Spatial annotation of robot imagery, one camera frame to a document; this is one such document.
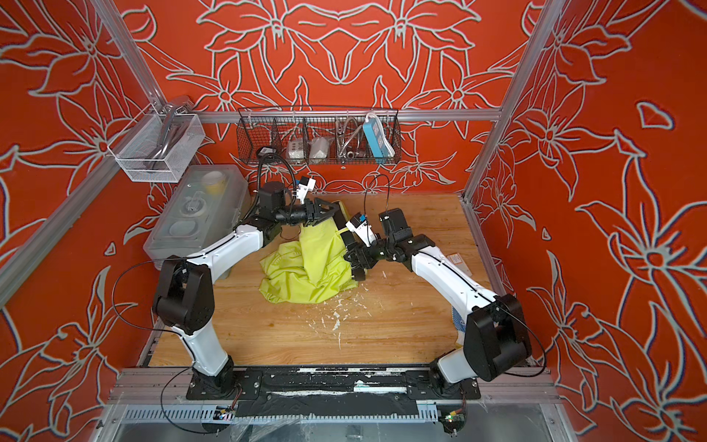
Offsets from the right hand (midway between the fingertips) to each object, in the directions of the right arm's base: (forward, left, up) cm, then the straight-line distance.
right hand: (345, 253), depth 79 cm
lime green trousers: (-2, +9, -6) cm, 11 cm away
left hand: (+11, +3, +7) cm, 13 cm away
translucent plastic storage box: (+22, +50, -1) cm, 54 cm away
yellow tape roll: (+31, +50, 0) cm, 59 cm away
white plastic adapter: (+35, +10, +12) cm, 38 cm away
